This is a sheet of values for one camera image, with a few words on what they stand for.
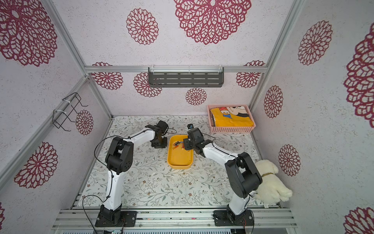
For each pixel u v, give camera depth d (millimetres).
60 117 730
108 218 649
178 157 982
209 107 1183
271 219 762
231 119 1080
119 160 576
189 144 839
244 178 467
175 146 1025
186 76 962
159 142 876
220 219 732
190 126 823
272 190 726
